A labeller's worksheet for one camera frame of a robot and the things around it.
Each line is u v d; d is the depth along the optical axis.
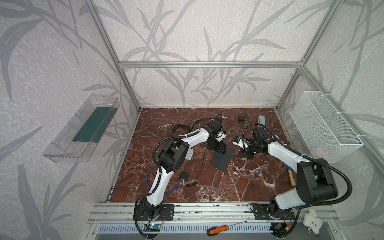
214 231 0.67
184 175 0.86
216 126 0.81
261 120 1.08
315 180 0.44
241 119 1.14
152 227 0.72
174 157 0.56
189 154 0.93
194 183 0.82
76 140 0.63
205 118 1.16
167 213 0.73
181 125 1.10
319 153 0.72
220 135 0.85
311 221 0.68
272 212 0.67
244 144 0.79
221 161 0.88
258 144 0.69
